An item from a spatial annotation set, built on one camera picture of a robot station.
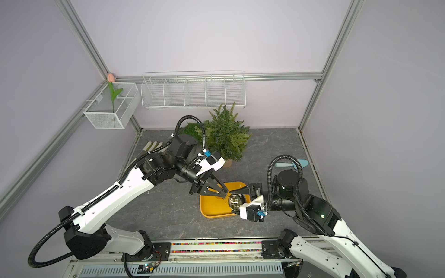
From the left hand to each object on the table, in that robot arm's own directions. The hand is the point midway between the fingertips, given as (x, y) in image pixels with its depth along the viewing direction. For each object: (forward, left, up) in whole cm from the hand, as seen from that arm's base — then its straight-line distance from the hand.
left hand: (224, 195), depth 53 cm
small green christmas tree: (+34, -1, -9) cm, 35 cm away
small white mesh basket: (+44, +55, -1) cm, 71 cm away
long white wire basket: (+67, +14, -6) cm, 69 cm away
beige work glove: (+52, +46, -36) cm, 78 cm away
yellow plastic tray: (+8, +3, -34) cm, 35 cm away
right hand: (+1, -3, -2) cm, 4 cm away
